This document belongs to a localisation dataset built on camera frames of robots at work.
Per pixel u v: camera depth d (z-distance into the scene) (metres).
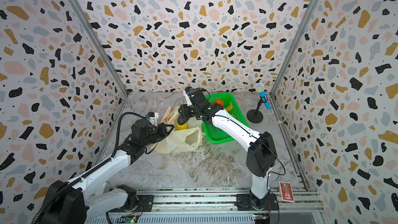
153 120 0.75
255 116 1.06
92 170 0.47
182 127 0.97
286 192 0.76
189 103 0.72
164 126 0.73
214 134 0.98
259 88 0.90
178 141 0.79
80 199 0.42
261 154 0.46
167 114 1.07
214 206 0.73
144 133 0.64
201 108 0.62
